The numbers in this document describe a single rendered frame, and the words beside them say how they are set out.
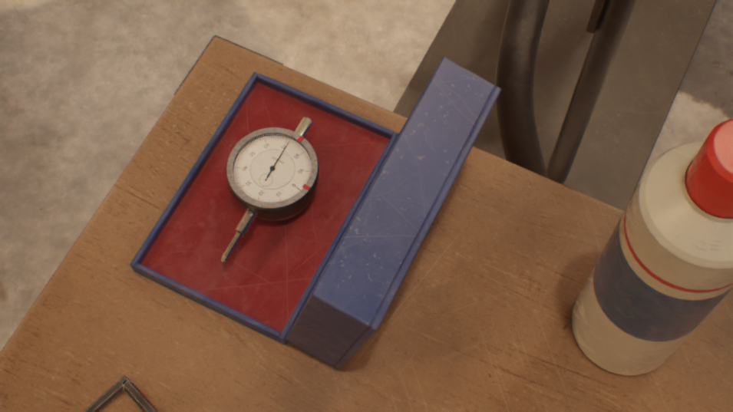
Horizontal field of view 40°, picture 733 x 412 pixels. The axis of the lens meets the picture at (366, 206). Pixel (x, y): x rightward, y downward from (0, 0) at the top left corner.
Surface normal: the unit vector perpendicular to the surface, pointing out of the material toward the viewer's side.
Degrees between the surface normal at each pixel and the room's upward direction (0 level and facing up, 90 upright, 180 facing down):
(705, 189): 90
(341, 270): 13
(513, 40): 41
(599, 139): 0
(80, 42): 0
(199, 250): 0
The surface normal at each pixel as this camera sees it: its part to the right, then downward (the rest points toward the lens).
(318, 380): 0.00, -0.43
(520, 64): 0.04, 0.27
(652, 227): -0.83, 0.11
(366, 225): 0.20, -0.33
